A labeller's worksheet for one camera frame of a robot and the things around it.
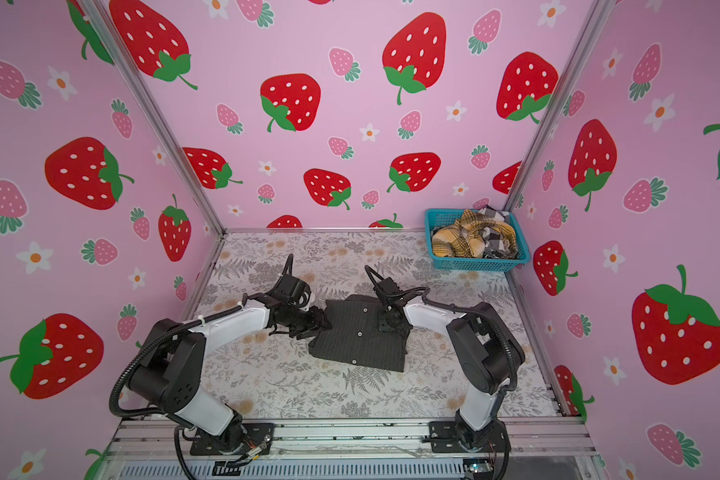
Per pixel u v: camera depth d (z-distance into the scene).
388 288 0.76
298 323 0.78
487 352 0.47
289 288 0.75
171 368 0.45
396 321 0.70
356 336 0.88
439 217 1.15
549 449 0.73
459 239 1.05
